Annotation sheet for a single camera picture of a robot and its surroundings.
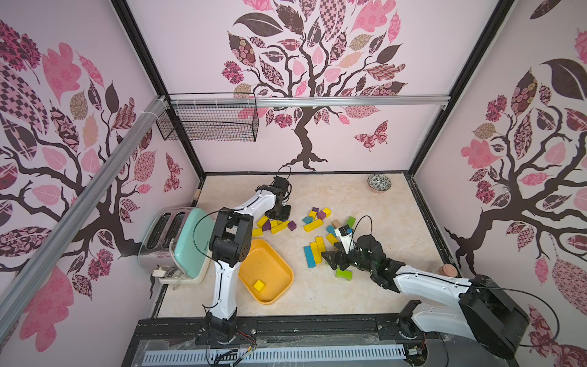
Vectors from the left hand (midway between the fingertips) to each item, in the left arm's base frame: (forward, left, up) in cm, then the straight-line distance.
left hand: (282, 219), depth 100 cm
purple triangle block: (-3, +7, 0) cm, 7 cm away
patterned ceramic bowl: (+22, -49, 0) cm, 54 cm away
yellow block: (-29, +7, 0) cm, 30 cm away
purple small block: (-3, -5, 0) cm, 5 cm away
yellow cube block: (-4, +2, 0) cm, 4 cm away
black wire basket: (+31, +29, +33) cm, 53 cm away
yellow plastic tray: (-23, +6, -4) cm, 24 cm away
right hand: (-17, -19, +7) cm, 27 cm away
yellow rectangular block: (-2, +9, +1) cm, 9 cm away
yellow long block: (-15, -15, -1) cm, 21 cm away
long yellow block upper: (-2, -15, -2) cm, 15 cm away
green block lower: (-24, -26, -2) cm, 36 cm away
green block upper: (0, -31, -2) cm, 31 cm away
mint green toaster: (-19, +33, +16) cm, 42 cm away
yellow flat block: (-5, +11, -2) cm, 12 cm away
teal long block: (-17, -12, -1) cm, 21 cm away
